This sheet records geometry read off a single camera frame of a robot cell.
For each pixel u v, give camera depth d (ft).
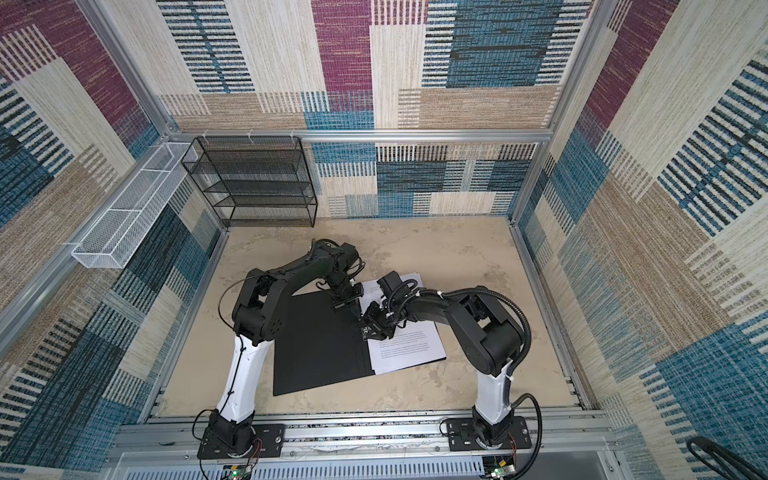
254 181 3.63
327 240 3.31
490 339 1.64
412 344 2.93
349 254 2.86
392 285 2.54
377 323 2.68
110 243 2.30
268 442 2.40
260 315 1.94
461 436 2.40
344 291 2.80
